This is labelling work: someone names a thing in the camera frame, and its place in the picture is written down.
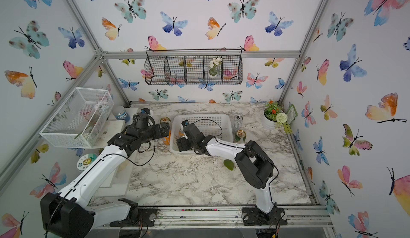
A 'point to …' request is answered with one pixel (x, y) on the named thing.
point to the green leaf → (229, 164)
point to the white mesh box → (78, 121)
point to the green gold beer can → (165, 119)
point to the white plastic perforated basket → (218, 125)
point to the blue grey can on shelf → (120, 113)
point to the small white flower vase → (213, 71)
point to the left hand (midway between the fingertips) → (163, 126)
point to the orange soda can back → (167, 140)
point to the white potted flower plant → (273, 117)
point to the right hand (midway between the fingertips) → (183, 138)
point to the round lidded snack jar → (85, 160)
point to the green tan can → (240, 136)
